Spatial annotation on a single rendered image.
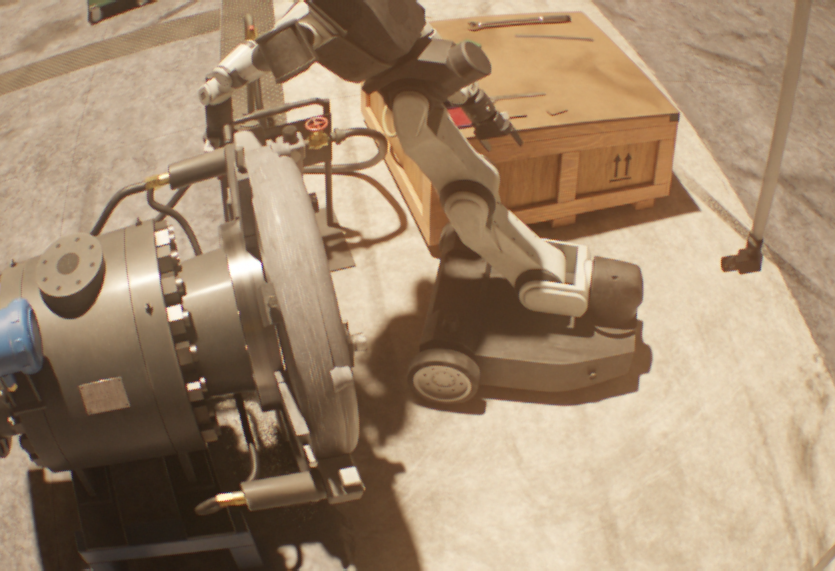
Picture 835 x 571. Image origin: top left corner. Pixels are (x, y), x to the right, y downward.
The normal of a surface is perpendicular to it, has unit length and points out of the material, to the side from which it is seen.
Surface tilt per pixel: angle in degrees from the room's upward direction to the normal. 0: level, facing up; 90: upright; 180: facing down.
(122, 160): 0
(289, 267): 33
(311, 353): 57
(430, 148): 109
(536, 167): 90
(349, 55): 105
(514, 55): 0
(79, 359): 44
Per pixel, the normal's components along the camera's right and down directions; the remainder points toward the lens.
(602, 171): 0.32, 0.69
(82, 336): 0.18, -0.21
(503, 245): -0.18, 0.71
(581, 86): 0.00, -0.69
